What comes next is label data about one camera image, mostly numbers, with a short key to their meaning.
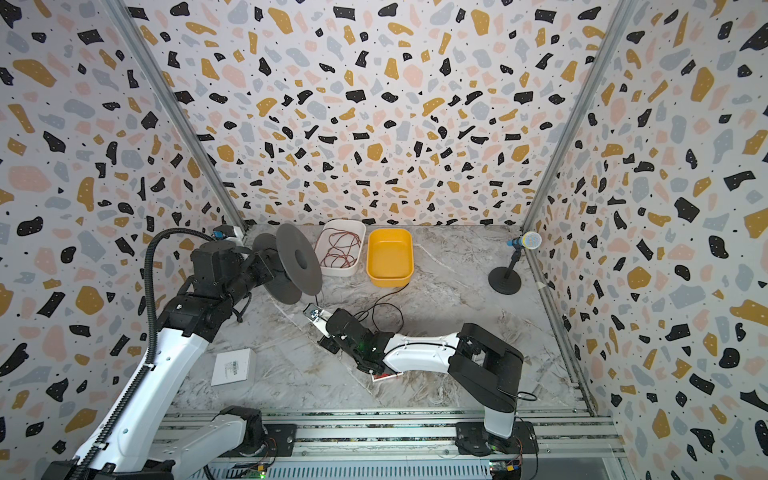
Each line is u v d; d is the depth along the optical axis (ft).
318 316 2.21
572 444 2.46
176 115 2.83
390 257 3.64
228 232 1.99
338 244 3.82
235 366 2.67
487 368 1.50
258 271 2.08
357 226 3.84
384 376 2.71
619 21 2.36
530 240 2.75
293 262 2.44
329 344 2.36
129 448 1.23
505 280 3.46
